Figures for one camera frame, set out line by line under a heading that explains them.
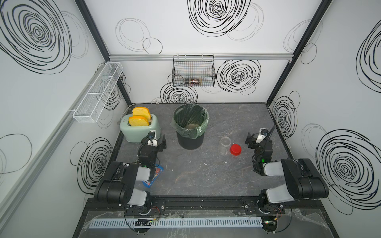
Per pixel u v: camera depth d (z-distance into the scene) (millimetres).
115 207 751
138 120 841
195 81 886
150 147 735
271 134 754
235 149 936
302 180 451
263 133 771
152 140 739
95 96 758
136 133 904
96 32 801
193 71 980
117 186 432
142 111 872
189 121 963
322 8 723
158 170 844
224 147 851
